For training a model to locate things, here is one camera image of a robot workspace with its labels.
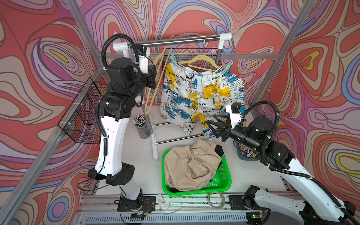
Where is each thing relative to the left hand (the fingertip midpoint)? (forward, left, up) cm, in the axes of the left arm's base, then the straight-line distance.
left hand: (156, 66), depth 56 cm
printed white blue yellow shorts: (+8, -15, -24) cm, 29 cm away
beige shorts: (-24, -14, -49) cm, 56 cm away
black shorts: (-14, -33, -46) cm, 59 cm away
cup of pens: (+2, +15, -38) cm, 41 cm away
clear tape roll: (-39, -25, -56) cm, 73 cm away
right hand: (-17, -23, -17) cm, 33 cm away
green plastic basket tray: (-27, -34, -56) cm, 71 cm away
